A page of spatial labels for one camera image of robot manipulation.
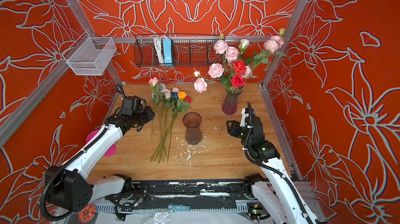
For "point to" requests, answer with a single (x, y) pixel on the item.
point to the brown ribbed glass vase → (191, 121)
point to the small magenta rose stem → (188, 99)
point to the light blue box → (167, 51)
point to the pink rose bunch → (164, 98)
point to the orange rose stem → (181, 106)
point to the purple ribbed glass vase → (229, 104)
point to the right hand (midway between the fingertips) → (227, 122)
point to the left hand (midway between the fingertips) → (155, 111)
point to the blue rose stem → (174, 94)
